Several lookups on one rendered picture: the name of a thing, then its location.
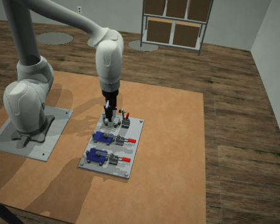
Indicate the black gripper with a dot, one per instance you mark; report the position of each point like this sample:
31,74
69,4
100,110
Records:
110,107

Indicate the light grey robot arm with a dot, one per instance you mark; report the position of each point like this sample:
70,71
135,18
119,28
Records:
24,101

